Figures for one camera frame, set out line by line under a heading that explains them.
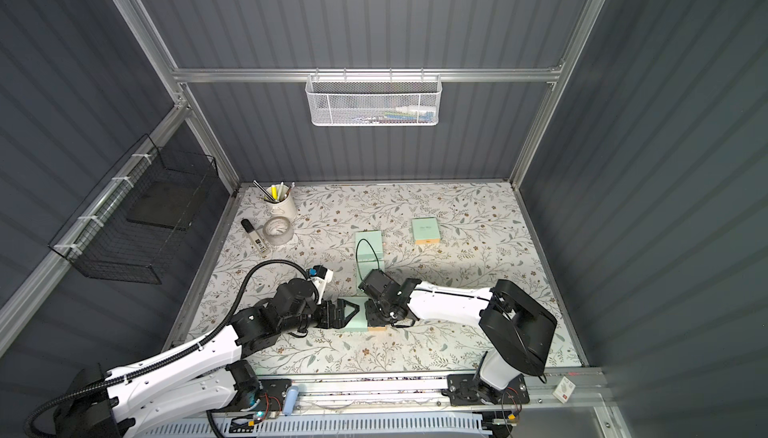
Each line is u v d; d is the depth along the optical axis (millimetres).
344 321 680
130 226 722
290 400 706
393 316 607
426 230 1037
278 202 996
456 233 1057
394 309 608
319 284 706
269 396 725
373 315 752
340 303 693
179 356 477
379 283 667
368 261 989
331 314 678
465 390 738
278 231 1059
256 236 1007
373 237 1025
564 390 735
